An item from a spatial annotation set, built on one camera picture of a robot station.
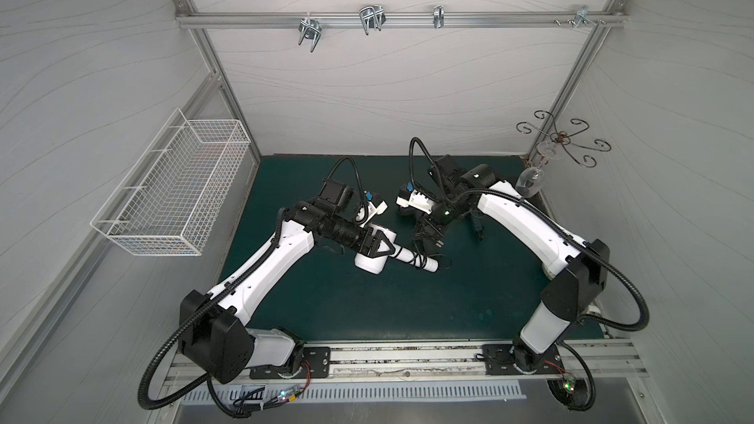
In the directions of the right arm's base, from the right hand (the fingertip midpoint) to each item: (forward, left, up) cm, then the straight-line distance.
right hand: (415, 232), depth 76 cm
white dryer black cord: (-6, -1, -4) cm, 7 cm away
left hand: (-6, +8, +1) cm, 10 cm away
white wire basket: (-2, +59, +12) cm, 61 cm away
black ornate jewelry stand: (+26, -42, +11) cm, 51 cm away
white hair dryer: (-7, +8, +6) cm, 12 cm away
